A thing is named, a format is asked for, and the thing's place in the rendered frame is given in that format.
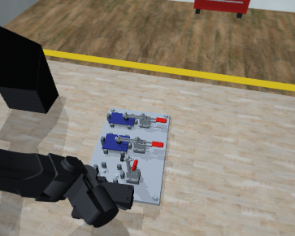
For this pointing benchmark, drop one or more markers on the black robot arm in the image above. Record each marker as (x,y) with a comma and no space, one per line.
(50,178)

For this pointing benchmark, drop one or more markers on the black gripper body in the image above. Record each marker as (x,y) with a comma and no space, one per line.
(76,214)

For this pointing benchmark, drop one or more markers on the grey toggle clamp with red handle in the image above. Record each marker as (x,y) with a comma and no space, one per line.
(144,120)

